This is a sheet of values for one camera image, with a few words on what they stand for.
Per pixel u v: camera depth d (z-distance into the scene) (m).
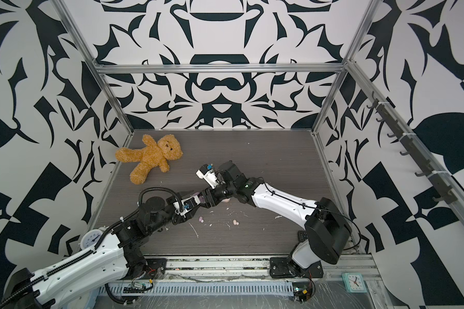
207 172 0.69
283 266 0.74
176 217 0.62
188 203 0.62
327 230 0.43
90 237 0.80
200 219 0.86
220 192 0.67
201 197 0.67
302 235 0.81
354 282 0.70
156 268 0.74
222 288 0.71
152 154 0.99
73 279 0.47
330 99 1.06
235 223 0.85
